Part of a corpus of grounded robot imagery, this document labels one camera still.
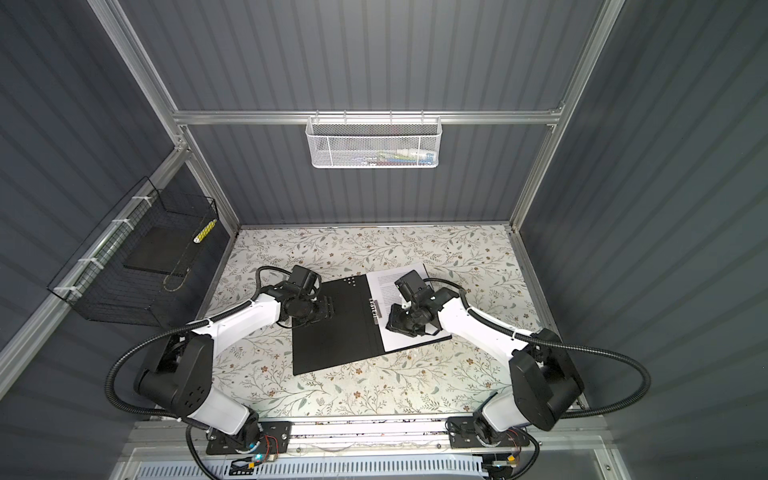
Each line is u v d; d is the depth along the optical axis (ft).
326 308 2.69
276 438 2.37
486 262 3.57
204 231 2.70
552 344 1.44
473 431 2.24
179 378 1.46
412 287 2.19
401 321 2.43
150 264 2.41
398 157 3.04
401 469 2.29
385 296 3.26
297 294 2.32
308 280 2.43
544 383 1.40
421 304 2.06
